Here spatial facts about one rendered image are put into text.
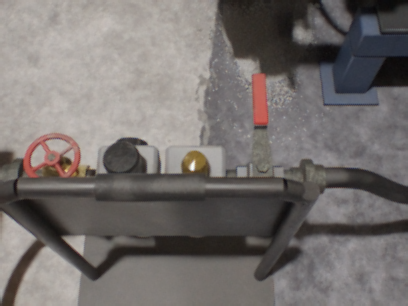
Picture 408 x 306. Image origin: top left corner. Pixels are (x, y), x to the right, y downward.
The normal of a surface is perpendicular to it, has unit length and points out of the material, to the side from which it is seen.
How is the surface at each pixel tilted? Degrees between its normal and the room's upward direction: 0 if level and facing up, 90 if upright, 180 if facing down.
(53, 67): 0
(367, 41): 90
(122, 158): 0
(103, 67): 0
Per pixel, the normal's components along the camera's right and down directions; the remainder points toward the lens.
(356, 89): 0.00, 0.91
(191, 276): 0.00, -0.41
